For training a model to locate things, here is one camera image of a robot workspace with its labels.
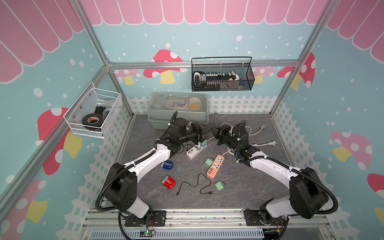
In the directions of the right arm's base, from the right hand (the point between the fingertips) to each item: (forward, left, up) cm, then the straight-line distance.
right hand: (209, 124), depth 78 cm
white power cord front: (+5, -45, -26) cm, 52 cm away
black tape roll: (-3, +56, +9) cm, 57 cm away
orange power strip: (-12, -4, -25) cm, 28 cm away
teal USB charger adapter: (+2, +2, -20) cm, 21 cm away
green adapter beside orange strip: (-9, 0, -25) cm, 27 cm away
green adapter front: (-23, -6, -25) cm, 35 cm away
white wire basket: (+13, +64, +7) cm, 66 cm away
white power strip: (-1, +8, -25) cm, 26 cm away
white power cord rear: (+19, -42, -25) cm, 52 cm away
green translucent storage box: (+21, +9, -6) cm, 24 cm away
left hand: (-4, -1, 0) cm, 4 cm away
